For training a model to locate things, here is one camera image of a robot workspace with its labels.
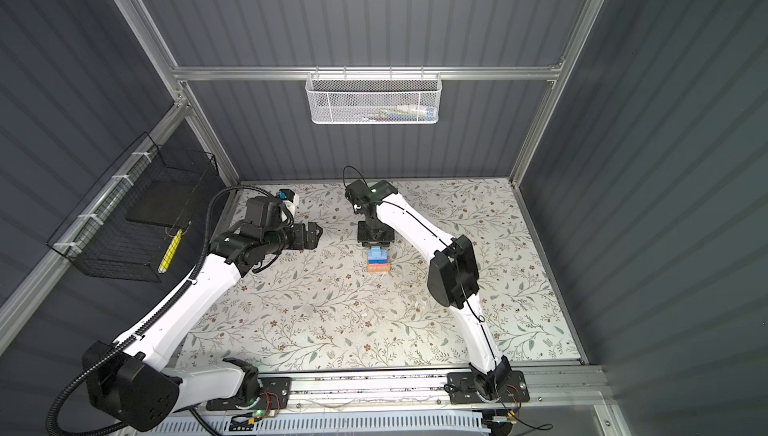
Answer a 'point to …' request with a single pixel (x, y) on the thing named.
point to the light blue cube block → (377, 255)
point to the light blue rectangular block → (377, 255)
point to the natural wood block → (379, 270)
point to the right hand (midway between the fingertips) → (374, 248)
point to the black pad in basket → (170, 202)
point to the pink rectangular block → (378, 265)
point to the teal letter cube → (375, 248)
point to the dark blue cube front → (382, 261)
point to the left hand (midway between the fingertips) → (306, 228)
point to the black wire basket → (125, 227)
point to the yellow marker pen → (170, 252)
